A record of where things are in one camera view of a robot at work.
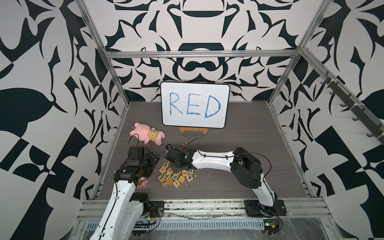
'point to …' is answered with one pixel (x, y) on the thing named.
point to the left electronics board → (141, 225)
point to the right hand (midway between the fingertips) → (174, 161)
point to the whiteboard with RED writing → (195, 104)
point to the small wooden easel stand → (193, 129)
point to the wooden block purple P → (189, 177)
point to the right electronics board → (271, 226)
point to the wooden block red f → (184, 173)
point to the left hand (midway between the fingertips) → (156, 156)
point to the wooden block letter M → (190, 171)
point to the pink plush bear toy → (146, 134)
